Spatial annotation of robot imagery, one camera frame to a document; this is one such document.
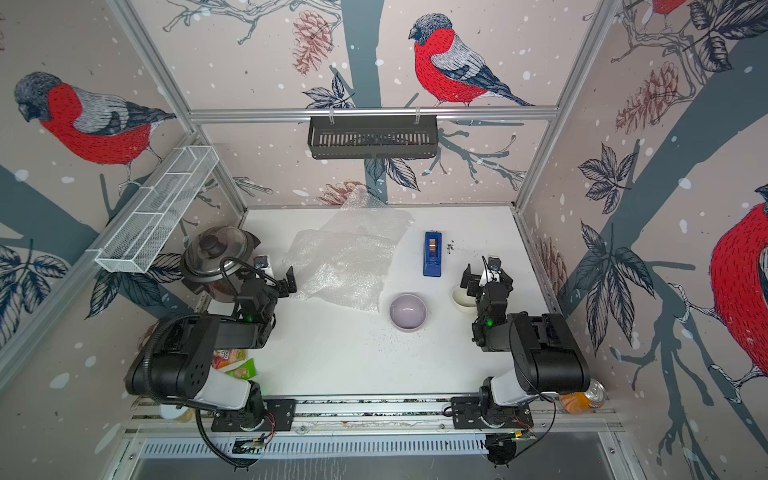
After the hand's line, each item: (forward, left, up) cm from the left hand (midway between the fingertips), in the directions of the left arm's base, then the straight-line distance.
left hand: (280, 262), depth 92 cm
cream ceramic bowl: (-11, -58, -6) cm, 59 cm away
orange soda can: (-38, -81, -3) cm, 89 cm away
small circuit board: (-46, 0, -12) cm, 47 cm away
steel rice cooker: (-4, +16, +7) cm, 18 cm away
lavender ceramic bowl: (-13, -40, -8) cm, 43 cm away
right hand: (0, -65, 0) cm, 65 cm away
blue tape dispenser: (+6, -49, -7) cm, 50 cm away
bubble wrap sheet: (+6, -19, -8) cm, 21 cm away
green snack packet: (-30, +5, -9) cm, 31 cm away
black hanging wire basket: (+44, -28, +17) cm, 55 cm away
